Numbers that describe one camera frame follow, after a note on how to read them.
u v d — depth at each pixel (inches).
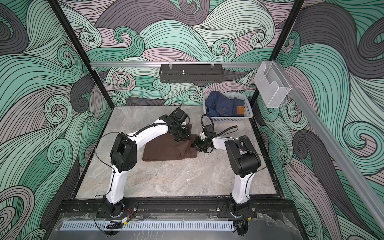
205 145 32.9
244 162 19.5
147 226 27.5
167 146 35.2
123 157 21.0
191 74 37.2
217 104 43.6
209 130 31.8
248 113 41.9
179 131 30.7
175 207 29.3
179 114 29.4
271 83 30.8
